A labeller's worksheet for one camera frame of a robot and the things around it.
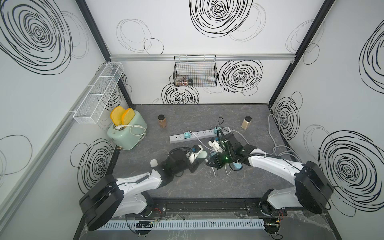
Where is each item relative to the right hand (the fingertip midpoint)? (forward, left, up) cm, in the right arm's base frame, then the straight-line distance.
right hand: (208, 162), depth 79 cm
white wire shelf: (+14, +58, +25) cm, 64 cm away
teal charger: (+19, +13, -3) cm, 23 cm away
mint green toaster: (+13, +47, +3) cm, 49 cm away
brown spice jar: (+29, +31, -2) cm, 42 cm away
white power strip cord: (+17, -45, -10) cm, 49 cm away
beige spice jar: (+30, -27, -3) cm, 40 cm away
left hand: (+2, +3, +2) cm, 5 cm away
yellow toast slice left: (+23, +54, +11) cm, 60 cm away
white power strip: (+21, +7, -8) cm, 24 cm away
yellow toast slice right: (+21, +47, +12) cm, 53 cm away
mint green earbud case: (+2, +3, +4) cm, 6 cm away
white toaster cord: (+16, +52, +9) cm, 55 cm away
